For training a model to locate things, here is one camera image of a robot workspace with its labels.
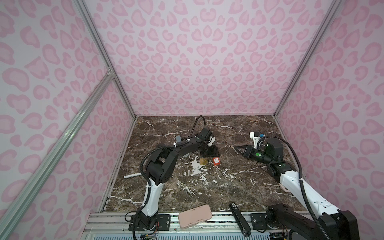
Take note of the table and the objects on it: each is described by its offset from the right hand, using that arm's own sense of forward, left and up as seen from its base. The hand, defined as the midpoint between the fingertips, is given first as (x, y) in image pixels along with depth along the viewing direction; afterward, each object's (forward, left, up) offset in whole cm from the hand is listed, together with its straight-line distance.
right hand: (236, 147), depth 76 cm
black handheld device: (-30, -2, -18) cm, 35 cm away
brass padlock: (+3, +16, -20) cm, 26 cm away
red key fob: (+2, +8, -20) cm, 21 cm away
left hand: (+6, +7, -17) cm, 19 cm away
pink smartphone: (-28, +22, -20) cm, 41 cm away
